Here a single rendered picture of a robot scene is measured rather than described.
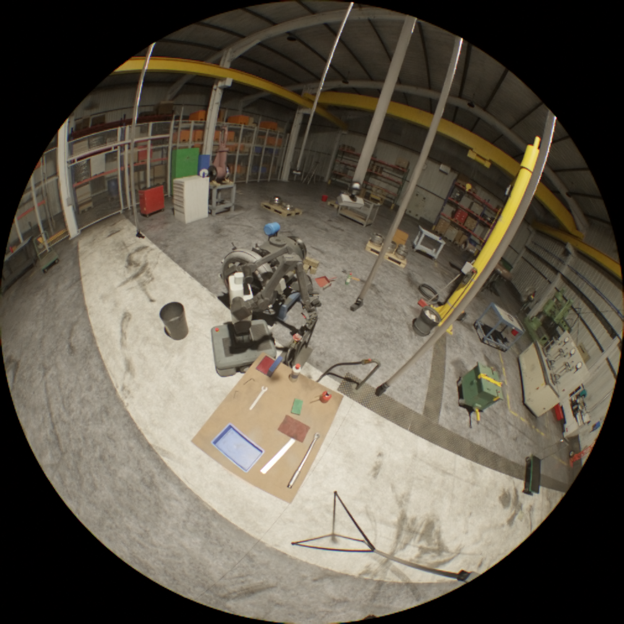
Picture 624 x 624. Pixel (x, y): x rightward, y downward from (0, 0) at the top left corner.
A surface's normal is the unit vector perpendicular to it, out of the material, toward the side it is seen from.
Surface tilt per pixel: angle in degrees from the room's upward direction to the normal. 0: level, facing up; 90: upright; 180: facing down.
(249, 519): 0
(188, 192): 90
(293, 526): 0
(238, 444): 0
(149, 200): 90
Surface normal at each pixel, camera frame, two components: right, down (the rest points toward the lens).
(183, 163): 0.83, 0.51
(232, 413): 0.23, -0.70
